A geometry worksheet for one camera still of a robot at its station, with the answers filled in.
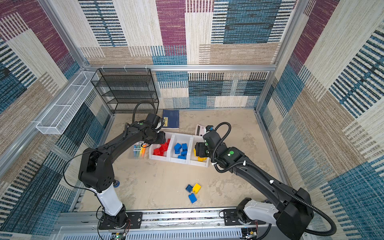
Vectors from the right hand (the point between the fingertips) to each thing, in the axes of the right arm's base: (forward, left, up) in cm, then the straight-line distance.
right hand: (201, 148), depth 78 cm
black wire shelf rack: (+49, +51, +1) cm, 70 cm away
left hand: (+12, +23, -7) cm, 27 cm away
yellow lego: (-15, +3, -16) cm, 22 cm away
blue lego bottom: (-19, +6, -17) cm, 27 cm away
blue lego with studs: (+3, +11, -15) cm, 19 cm away
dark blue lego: (-14, +7, -17) cm, 24 cm away
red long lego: (+7, +26, -15) cm, 30 cm away
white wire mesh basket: (+9, +68, +16) cm, 70 cm away
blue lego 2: (+10, +10, -15) cm, 21 cm away
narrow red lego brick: (+13, +19, -10) cm, 25 cm away
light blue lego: (+7, +10, -17) cm, 21 cm away
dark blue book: (+37, +20, -16) cm, 45 cm away
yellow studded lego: (+4, +3, -10) cm, 12 cm away
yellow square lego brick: (+1, 0, -15) cm, 15 cm away
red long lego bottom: (+10, +23, -13) cm, 28 cm away
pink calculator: (+23, -1, -15) cm, 28 cm away
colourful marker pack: (+10, +38, -16) cm, 43 cm away
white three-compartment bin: (+3, +19, -13) cm, 23 cm away
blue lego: (+9, +15, -14) cm, 22 cm away
